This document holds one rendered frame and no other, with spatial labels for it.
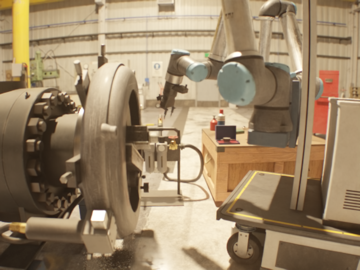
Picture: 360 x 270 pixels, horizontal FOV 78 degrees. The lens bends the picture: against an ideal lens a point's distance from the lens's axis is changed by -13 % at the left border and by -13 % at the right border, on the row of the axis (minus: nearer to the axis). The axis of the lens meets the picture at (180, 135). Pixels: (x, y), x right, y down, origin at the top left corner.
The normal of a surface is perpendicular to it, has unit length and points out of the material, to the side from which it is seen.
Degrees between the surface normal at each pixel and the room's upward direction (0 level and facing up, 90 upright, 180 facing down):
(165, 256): 0
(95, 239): 113
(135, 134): 66
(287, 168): 90
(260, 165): 90
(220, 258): 0
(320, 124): 90
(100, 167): 82
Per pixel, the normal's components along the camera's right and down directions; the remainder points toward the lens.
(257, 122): -0.76, -0.23
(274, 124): -0.19, -0.17
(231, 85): -0.78, 0.20
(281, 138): -0.47, 0.16
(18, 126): 0.04, -0.38
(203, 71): 0.48, 0.55
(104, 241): 0.05, 0.55
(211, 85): -0.06, 0.18
